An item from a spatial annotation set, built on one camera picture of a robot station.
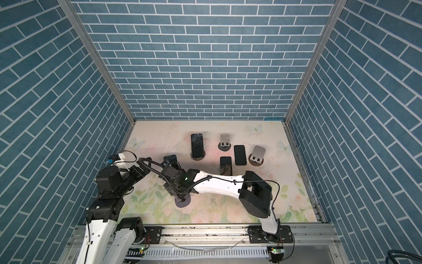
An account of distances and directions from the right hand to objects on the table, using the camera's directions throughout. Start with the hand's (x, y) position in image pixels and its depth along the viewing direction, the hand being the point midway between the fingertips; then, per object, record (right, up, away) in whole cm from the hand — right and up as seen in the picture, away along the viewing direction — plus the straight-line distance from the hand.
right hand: (171, 180), depth 80 cm
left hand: (-9, +10, -6) cm, 15 cm away
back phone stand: (+11, +7, +19) cm, 23 cm away
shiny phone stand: (+37, +9, +23) cm, 44 cm away
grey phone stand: (+27, +16, +22) cm, 38 cm away
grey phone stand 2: (+6, -12, +1) cm, 13 cm away
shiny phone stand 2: (-2, +9, +7) cm, 11 cm away
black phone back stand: (+11, +16, +16) cm, 25 cm away
